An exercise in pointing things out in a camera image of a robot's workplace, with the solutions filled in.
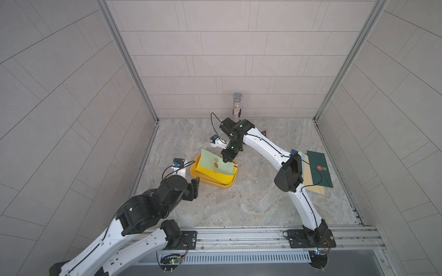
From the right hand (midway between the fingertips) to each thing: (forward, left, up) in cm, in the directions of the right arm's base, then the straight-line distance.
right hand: (224, 159), depth 85 cm
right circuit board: (-41, -36, -14) cm, 57 cm away
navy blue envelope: (+9, -40, -11) cm, 43 cm away
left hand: (-15, +11, +11) cm, 22 cm away
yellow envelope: (-7, 0, -8) cm, 10 cm away
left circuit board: (-39, +23, -9) cm, 46 cm away
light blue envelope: (+4, -45, -11) cm, 46 cm away
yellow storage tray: (-8, +9, -7) cm, 14 cm away
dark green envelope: (-3, -51, -12) cm, 53 cm away
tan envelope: (-9, -43, -13) cm, 45 cm away
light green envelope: (-1, +5, -1) cm, 5 cm away
